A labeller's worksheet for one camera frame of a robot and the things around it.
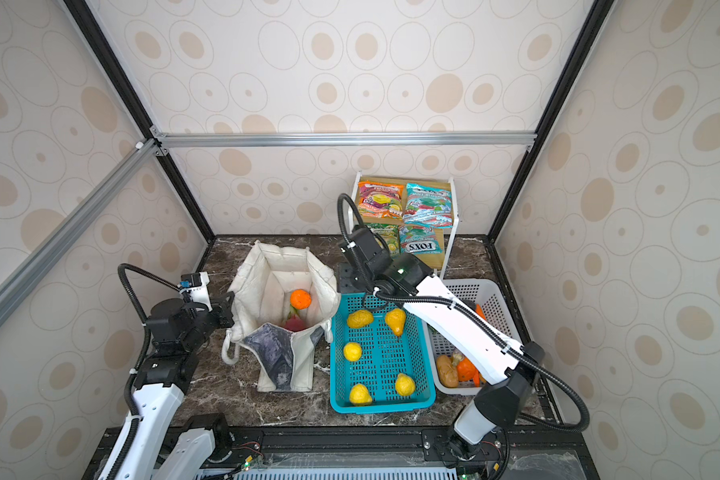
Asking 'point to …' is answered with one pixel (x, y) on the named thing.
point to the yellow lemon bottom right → (405, 385)
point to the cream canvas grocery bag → (261, 287)
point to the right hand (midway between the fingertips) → (343, 275)
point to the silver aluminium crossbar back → (344, 139)
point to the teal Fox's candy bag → (418, 240)
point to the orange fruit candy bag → (380, 201)
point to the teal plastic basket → (385, 356)
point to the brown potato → (448, 374)
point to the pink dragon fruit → (294, 321)
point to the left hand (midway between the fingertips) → (238, 289)
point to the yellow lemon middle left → (352, 351)
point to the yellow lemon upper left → (360, 318)
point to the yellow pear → (396, 319)
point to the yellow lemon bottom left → (360, 395)
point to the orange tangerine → (301, 299)
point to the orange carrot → (467, 371)
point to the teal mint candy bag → (428, 207)
